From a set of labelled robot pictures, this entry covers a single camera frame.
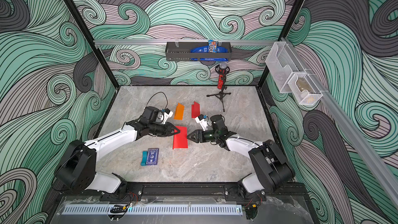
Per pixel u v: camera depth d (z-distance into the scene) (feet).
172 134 2.53
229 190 2.38
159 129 2.39
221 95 3.51
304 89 2.11
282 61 3.11
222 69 3.22
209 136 2.44
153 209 2.29
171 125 2.54
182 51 3.14
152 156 2.74
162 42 3.08
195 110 3.47
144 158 2.74
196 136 2.45
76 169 1.38
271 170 1.41
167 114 2.60
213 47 2.95
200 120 2.60
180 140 2.66
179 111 3.43
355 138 1.60
